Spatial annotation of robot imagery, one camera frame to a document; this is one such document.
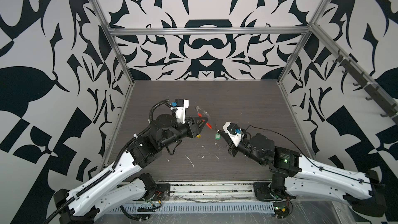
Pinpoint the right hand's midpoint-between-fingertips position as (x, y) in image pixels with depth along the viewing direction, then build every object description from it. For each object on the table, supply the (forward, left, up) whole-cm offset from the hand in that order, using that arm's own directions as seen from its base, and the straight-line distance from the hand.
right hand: (221, 131), depth 64 cm
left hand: (+3, +6, +7) cm, 9 cm away
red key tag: (+1, +5, +3) cm, 6 cm away
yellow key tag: (+11, +10, -27) cm, 30 cm away
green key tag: (0, +1, -5) cm, 5 cm away
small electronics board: (-26, -27, -29) cm, 47 cm away
